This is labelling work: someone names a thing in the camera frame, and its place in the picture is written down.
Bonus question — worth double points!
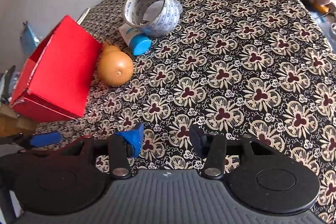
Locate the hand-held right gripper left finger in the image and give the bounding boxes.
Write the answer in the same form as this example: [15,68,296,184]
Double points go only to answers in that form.
[56,123,144,179]

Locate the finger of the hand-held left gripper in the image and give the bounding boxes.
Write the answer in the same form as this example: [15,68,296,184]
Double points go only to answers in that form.
[0,132,62,148]

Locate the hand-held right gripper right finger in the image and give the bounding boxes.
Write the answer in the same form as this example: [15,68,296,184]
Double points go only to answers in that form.
[189,124,275,179]

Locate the tan gourd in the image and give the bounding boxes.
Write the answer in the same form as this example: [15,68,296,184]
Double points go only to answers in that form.
[98,42,134,86]

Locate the red cardboard box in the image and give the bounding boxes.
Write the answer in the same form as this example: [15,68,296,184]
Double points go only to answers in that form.
[10,15,103,122]

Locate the white tube with blue cap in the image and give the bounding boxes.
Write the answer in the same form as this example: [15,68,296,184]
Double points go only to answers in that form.
[119,25,152,56]

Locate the printed tape roll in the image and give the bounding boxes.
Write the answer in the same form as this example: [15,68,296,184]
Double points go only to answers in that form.
[123,0,180,37]

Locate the clear plastic container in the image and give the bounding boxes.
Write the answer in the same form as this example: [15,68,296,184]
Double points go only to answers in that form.
[172,0,184,14]

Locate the blue packet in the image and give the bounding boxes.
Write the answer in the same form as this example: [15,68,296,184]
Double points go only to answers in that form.
[20,21,41,56]

